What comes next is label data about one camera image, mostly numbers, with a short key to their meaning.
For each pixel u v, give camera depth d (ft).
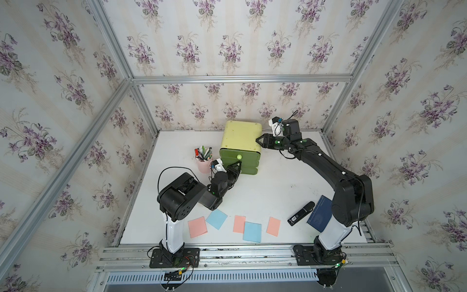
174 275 2.36
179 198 1.68
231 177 2.72
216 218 2.75
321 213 2.69
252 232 2.63
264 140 2.58
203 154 3.20
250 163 2.96
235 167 2.89
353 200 1.59
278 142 2.45
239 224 2.70
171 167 1.79
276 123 2.56
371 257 2.46
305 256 2.40
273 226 2.70
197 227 2.76
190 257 2.40
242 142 2.77
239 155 2.75
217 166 2.82
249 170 3.13
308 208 2.69
